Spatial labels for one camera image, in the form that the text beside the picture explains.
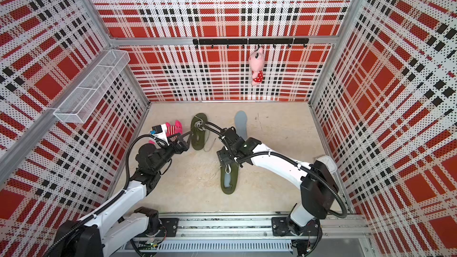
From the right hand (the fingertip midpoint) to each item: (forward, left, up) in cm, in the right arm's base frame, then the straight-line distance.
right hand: (229, 154), depth 82 cm
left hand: (+7, +18, +8) cm, 21 cm away
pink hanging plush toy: (+41, -14, +22) cm, 48 cm away
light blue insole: (+29, -5, -15) cm, 33 cm away
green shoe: (-6, +1, -8) cm, 10 cm away
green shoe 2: (+20, +20, -9) cm, 29 cm away
